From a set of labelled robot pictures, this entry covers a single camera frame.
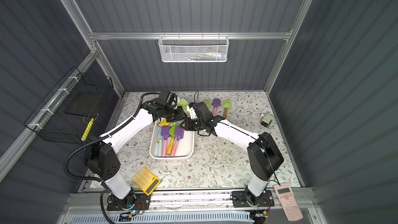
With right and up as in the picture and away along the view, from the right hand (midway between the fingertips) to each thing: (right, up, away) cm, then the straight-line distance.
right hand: (183, 125), depth 82 cm
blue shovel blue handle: (-15, -13, +8) cm, 22 cm away
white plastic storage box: (0, -15, +7) cm, 16 cm away
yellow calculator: (-19, -28, -3) cm, 34 cm away
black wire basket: (-54, +6, -10) cm, 55 cm away
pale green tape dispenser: (+53, +2, +17) cm, 56 cm away
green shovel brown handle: (+28, +12, +30) cm, 42 cm away
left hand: (+3, +4, 0) cm, 5 cm away
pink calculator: (+51, -35, -10) cm, 63 cm away
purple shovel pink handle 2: (-4, -6, +13) cm, 15 cm away
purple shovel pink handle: (+20, +13, +33) cm, 41 cm away
